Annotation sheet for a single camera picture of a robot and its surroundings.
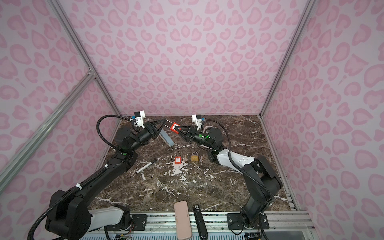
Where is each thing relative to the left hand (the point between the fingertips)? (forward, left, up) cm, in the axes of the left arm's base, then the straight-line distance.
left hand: (166, 118), depth 69 cm
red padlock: (-1, -3, -3) cm, 4 cm away
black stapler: (-36, -15, -34) cm, 52 cm away
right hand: (-4, -4, -3) cm, 7 cm away
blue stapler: (+12, +7, -31) cm, 34 cm away
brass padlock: (-1, -12, -35) cm, 37 cm away
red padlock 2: (-3, -1, -35) cm, 35 cm away
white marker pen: (-6, +18, -36) cm, 41 cm away
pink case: (-37, -6, -34) cm, 51 cm away
